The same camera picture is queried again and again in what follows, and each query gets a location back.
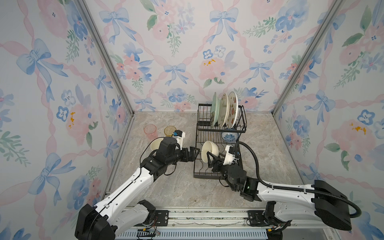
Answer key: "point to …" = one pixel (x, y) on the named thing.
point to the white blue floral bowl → (230, 136)
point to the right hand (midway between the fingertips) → (210, 153)
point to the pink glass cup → (151, 131)
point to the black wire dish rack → (217, 144)
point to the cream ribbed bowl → (209, 146)
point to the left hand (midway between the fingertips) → (193, 148)
